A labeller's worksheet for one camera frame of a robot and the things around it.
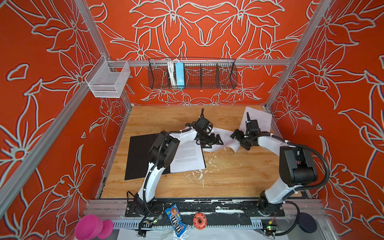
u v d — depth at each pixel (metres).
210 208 0.74
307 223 0.69
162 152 0.55
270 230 0.68
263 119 1.13
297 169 0.47
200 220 0.68
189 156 0.92
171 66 0.88
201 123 0.81
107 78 0.93
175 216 0.70
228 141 0.97
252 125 0.76
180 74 0.90
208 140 0.85
